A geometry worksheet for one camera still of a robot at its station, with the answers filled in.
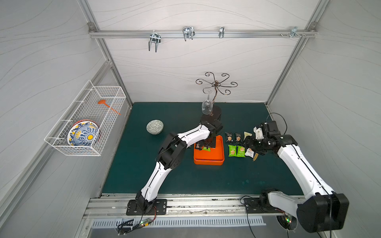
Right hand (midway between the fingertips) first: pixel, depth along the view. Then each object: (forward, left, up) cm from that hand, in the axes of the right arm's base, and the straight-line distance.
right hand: (247, 145), depth 81 cm
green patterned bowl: (+18, +59, -12) cm, 63 cm away
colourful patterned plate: (-9, +76, +21) cm, 79 cm away
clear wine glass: (+22, +23, +8) cm, 33 cm away
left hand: (+5, +20, -13) cm, 24 cm away
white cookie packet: (+2, -5, -14) cm, 15 cm away
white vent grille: (-38, +67, -13) cm, 78 cm away
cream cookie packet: (+16, -5, -14) cm, 22 cm away
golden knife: (0, -8, -14) cm, 16 cm away
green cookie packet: (+3, +6, -13) cm, 15 cm away
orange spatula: (+12, +79, +19) cm, 82 cm away
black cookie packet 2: (+11, +1, -13) cm, 17 cm away
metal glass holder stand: (+32, +19, -12) cm, 39 cm away
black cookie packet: (+11, +7, -13) cm, 19 cm away
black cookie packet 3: (+3, +27, -11) cm, 30 cm away
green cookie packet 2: (+3, 0, -14) cm, 14 cm away
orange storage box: (-3, +17, -11) cm, 21 cm away
